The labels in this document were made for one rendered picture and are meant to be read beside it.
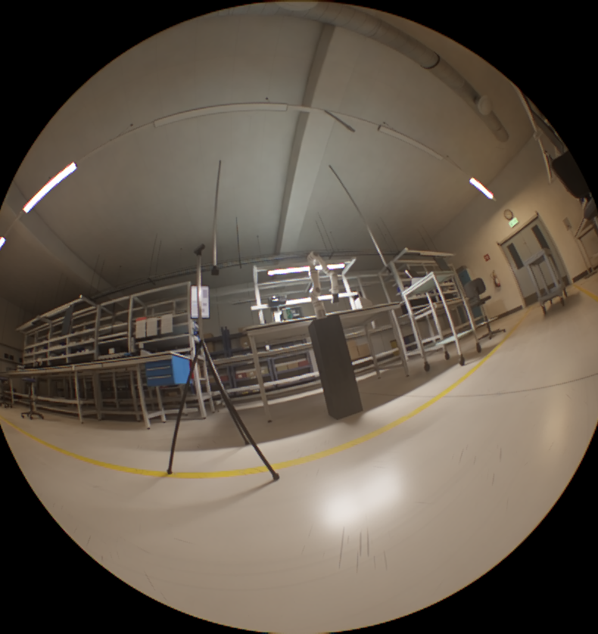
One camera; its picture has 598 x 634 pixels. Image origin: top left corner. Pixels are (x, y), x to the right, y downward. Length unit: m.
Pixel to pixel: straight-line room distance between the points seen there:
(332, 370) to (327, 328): 0.35
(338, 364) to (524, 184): 7.25
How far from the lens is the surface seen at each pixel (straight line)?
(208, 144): 3.57
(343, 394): 1.61
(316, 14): 2.92
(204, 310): 2.94
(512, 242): 7.26
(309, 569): 0.57
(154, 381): 2.58
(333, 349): 1.59
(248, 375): 5.75
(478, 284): 3.65
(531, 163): 7.70
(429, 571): 0.53
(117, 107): 3.76
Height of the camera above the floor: 0.48
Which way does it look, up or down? 15 degrees up
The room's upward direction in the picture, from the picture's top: 13 degrees counter-clockwise
